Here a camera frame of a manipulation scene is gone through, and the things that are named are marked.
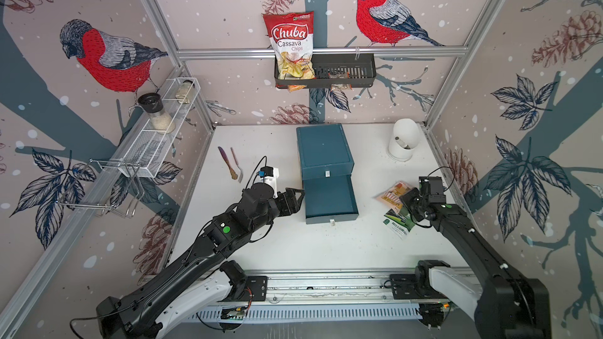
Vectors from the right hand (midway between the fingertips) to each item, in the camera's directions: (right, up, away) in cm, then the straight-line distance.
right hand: (401, 194), depth 88 cm
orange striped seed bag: (-3, -1, +3) cm, 4 cm away
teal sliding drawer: (-28, 0, -7) cm, 29 cm away
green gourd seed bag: (0, -11, -1) cm, 11 cm away
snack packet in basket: (-23, +47, +5) cm, 52 cm away
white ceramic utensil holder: (+9, +22, +15) cm, 28 cm away
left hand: (-37, +5, -17) cm, 41 cm away
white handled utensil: (+4, +20, +10) cm, 23 cm away
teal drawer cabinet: (-29, +17, -4) cm, 34 cm away
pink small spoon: (-65, +6, +14) cm, 67 cm away
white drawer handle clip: (-27, -8, -9) cm, 30 cm away
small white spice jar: (-82, +38, -3) cm, 90 cm away
